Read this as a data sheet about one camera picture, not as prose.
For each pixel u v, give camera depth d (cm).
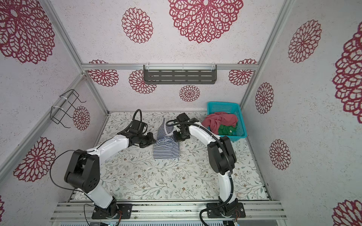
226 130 103
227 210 63
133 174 87
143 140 77
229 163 54
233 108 115
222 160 52
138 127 73
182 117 78
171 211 76
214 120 97
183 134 80
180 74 95
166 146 90
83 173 46
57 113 73
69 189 48
